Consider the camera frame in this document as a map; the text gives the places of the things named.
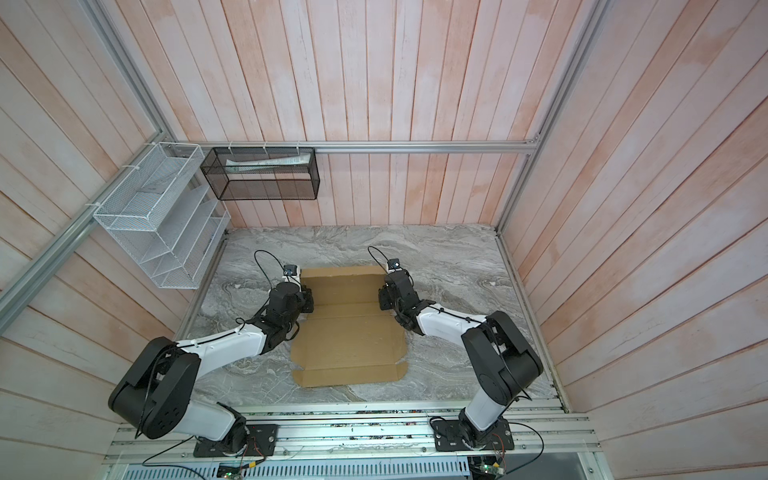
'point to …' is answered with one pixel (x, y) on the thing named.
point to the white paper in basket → (231, 166)
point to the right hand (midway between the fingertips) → (386, 286)
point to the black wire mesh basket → (263, 173)
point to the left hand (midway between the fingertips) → (306, 291)
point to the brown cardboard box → (348, 339)
